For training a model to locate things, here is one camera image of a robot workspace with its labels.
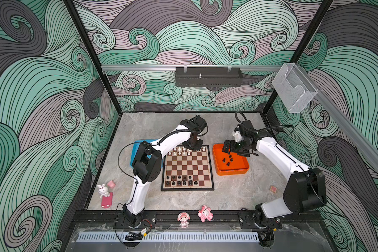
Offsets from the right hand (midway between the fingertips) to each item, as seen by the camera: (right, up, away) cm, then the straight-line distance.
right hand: (230, 151), depth 85 cm
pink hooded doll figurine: (-26, -29, -14) cm, 41 cm away
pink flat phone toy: (-66, -25, -6) cm, 71 cm away
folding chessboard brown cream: (-25, -12, +4) cm, 28 cm away
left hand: (-19, +1, +4) cm, 19 cm away
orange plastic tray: (+2, -9, +7) cm, 12 cm away
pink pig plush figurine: (-16, -27, -13) cm, 34 cm away
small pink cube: (-65, -18, -2) cm, 68 cm away
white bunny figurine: (-66, -18, -10) cm, 69 cm away
